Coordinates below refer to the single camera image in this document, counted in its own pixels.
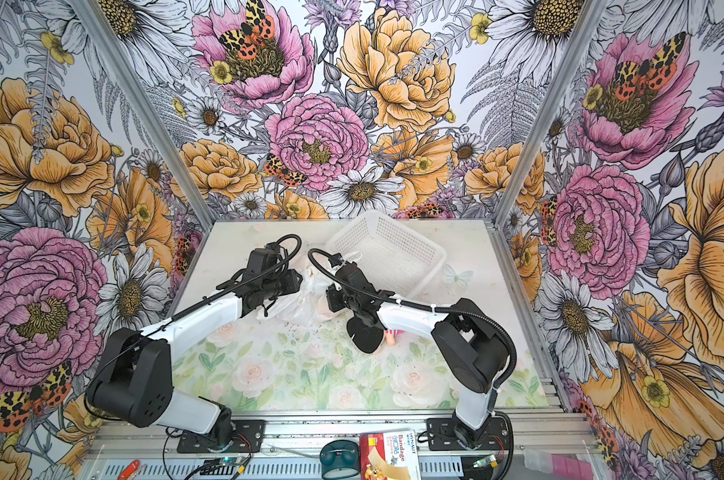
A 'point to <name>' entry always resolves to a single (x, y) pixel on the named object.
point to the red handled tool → (132, 467)
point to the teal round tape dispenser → (340, 459)
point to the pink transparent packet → (561, 466)
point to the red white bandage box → (389, 456)
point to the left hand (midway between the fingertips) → (296, 286)
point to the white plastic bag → (308, 303)
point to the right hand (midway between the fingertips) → (331, 296)
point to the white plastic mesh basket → (394, 259)
